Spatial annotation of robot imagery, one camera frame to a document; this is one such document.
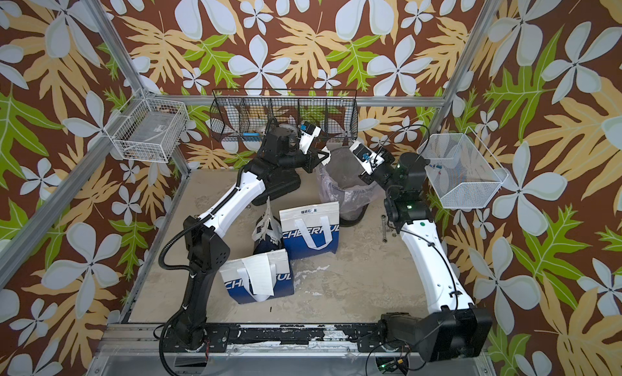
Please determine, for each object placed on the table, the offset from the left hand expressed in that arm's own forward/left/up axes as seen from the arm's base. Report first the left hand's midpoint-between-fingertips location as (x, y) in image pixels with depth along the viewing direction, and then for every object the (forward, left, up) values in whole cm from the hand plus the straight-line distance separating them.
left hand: (330, 150), depth 78 cm
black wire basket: (+25, +33, -2) cm, 42 cm away
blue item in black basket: (+14, +29, -4) cm, 33 cm away
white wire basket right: (-2, -47, -8) cm, 48 cm away
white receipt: (-36, +20, -14) cm, 44 cm away
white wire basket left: (+12, +65, -1) cm, 66 cm away
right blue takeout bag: (-20, +6, -16) cm, 27 cm away
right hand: (-7, -8, +8) cm, 13 cm away
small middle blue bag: (-23, +21, -23) cm, 39 cm away
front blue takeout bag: (-37, +27, -18) cm, 49 cm away
